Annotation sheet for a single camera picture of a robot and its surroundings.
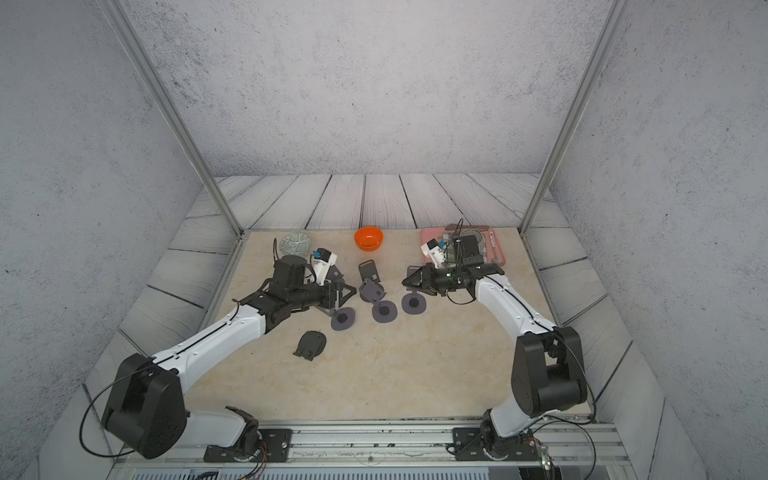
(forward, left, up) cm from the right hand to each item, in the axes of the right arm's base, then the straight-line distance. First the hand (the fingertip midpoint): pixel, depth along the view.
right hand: (408, 283), depth 80 cm
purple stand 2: (0, +20, -19) cm, 28 cm away
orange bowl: (+33, +15, -17) cm, 39 cm away
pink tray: (+35, -14, -20) cm, 43 cm away
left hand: (-1, +15, -2) cm, 15 cm away
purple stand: (+6, -2, -20) cm, 21 cm away
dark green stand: (-8, +29, -20) cm, 36 cm away
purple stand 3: (+4, +8, -21) cm, 22 cm away
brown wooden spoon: (+42, -19, -20) cm, 50 cm away
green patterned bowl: (+32, +43, -18) cm, 57 cm away
